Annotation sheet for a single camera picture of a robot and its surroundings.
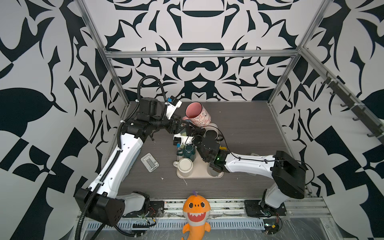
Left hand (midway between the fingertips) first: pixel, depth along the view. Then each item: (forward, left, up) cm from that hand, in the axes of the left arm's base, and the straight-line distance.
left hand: (184, 117), depth 69 cm
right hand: (+1, -4, -2) cm, 5 cm away
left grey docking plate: (-8, +21, -32) cm, 39 cm away
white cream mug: (-13, +1, -26) cm, 29 cm away
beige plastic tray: (-11, -8, -30) cm, 33 cm away
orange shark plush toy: (-34, -4, -23) cm, 41 cm away
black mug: (+9, -16, -25) cm, 31 cm away
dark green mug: (-7, -1, -22) cm, 23 cm away
